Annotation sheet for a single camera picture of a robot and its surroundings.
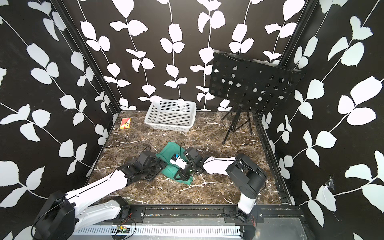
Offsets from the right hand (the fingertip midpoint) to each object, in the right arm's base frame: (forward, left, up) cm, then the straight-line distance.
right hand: (175, 174), depth 83 cm
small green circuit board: (-25, +23, -4) cm, 35 cm away
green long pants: (+1, +3, +3) cm, 5 cm away
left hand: (+4, +6, +3) cm, 8 cm away
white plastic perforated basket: (+50, +9, -3) cm, 51 cm away
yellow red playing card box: (+40, +42, -1) cm, 58 cm away
